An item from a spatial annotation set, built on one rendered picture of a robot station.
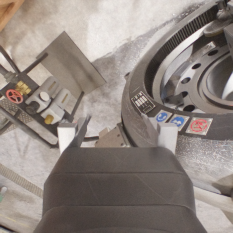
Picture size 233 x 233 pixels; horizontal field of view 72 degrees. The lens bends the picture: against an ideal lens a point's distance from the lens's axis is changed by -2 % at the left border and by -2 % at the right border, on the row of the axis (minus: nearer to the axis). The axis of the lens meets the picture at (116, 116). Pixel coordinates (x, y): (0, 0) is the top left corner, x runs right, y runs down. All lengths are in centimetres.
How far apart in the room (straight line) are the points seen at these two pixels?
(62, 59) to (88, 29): 27
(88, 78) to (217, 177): 107
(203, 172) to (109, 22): 95
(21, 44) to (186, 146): 122
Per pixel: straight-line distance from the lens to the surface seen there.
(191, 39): 74
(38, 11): 120
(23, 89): 86
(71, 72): 124
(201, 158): 27
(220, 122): 29
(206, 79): 60
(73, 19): 112
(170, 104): 56
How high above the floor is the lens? 104
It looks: 49 degrees down
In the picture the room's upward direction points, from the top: 171 degrees counter-clockwise
